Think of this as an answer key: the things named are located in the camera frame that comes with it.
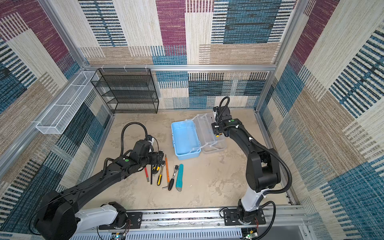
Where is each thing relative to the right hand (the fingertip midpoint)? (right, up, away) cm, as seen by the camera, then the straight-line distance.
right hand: (218, 127), depth 91 cm
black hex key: (-39, -27, -4) cm, 48 cm away
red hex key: (-42, -27, -4) cm, 50 cm away
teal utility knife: (-23, -31, -7) cm, 39 cm away
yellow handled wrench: (-34, -28, -5) cm, 44 cm away
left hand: (-36, -13, -7) cm, 39 cm away
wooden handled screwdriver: (-1, -5, 0) cm, 5 cm away
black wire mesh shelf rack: (-63, +26, +18) cm, 70 cm away
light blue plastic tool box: (-17, -7, +11) cm, 21 cm away
